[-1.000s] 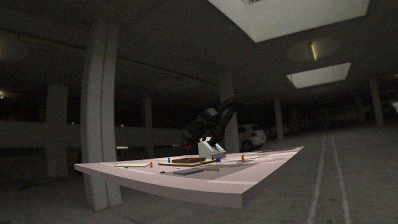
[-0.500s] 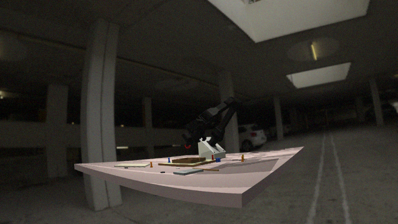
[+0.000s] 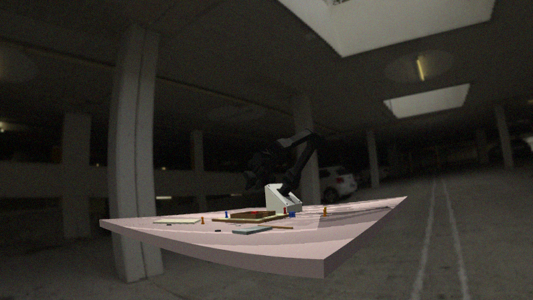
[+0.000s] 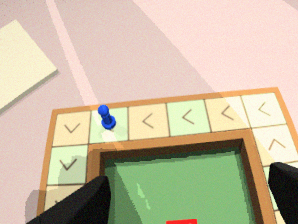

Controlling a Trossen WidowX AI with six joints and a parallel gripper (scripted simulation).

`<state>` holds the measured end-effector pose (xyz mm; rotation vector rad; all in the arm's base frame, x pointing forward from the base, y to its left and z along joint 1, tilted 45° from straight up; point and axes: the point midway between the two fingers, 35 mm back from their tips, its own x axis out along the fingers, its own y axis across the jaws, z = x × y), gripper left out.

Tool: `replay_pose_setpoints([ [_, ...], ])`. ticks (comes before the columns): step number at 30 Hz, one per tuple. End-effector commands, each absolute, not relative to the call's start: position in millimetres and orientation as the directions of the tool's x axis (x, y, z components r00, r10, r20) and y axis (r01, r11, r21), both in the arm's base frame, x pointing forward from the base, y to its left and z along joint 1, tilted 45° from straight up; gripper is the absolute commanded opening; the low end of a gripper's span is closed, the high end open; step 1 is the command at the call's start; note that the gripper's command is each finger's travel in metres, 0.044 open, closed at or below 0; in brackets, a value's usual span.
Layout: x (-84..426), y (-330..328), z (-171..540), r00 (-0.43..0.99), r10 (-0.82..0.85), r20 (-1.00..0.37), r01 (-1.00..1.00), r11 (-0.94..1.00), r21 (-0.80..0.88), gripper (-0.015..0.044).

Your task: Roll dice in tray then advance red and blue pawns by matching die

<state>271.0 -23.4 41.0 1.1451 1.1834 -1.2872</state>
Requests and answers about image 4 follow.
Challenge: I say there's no red die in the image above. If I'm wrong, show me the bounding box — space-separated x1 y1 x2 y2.
166 218 197 224

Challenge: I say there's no blue pawn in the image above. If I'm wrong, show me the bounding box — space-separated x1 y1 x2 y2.
98 105 116 129

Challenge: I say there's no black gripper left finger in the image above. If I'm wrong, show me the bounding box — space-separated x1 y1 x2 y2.
27 176 110 224

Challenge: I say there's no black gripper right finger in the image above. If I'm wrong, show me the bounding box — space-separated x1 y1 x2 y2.
267 163 298 224

